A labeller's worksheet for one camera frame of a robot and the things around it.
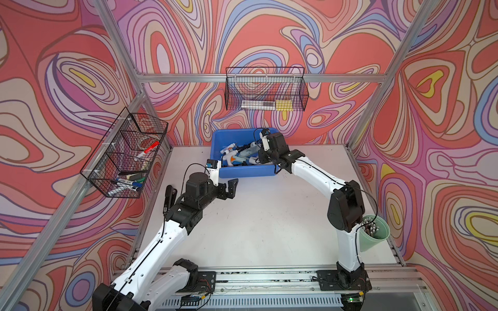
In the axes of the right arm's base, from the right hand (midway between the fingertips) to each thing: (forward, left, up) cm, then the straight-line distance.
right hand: (262, 155), depth 92 cm
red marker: (-7, +46, +15) cm, 49 cm away
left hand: (-18, +15, +7) cm, 24 cm away
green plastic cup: (-38, -38, -1) cm, 53 cm away
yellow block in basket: (+17, -11, +16) cm, 26 cm away
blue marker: (-22, +50, +12) cm, 56 cm away
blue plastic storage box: (+24, +22, -9) cm, 34 cm away
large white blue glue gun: (+13, +18, -10) cm, 25 cm away
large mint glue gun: (+12, +6, -11) cm, 18 cm away
